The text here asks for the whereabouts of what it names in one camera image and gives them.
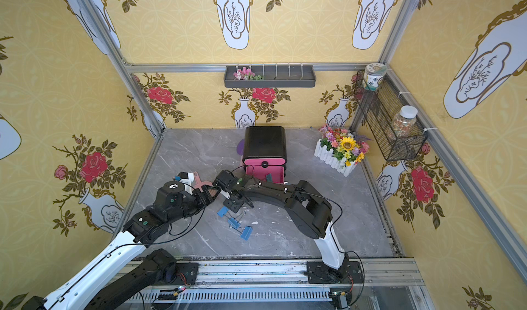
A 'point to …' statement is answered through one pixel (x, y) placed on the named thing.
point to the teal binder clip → (269, 177)
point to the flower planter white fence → (341, 149)
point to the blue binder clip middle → (233, 223)
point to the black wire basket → (377, 108)
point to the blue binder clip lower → (246, 232)
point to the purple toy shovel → (241, 147)
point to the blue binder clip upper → (222, 211)
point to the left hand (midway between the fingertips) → (210, 191)
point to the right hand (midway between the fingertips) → (238, 194)
